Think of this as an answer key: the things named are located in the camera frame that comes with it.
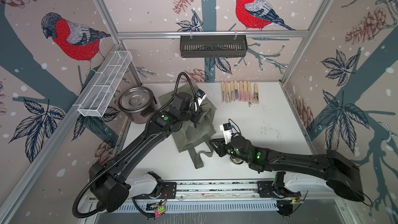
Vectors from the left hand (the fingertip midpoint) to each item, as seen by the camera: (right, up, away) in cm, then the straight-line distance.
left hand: (203, 104), depth 74 cm
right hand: (+3, -18, +1) cm, 18 cm away
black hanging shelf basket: (+5, +38, +31) cm, 49 cm away
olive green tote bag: (-10, -20, +18) cm, 29 cm away
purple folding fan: (+26, +12, +45) cm, 53 cm away
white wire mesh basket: (-51, +1, -4) cm, 51 cm away
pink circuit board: (-19, -46, -8) cm, 51 cm away
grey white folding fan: (+39, +6, +39) cm, 56 cm away
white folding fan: (+22, +10, +44) cm, 50 cm away
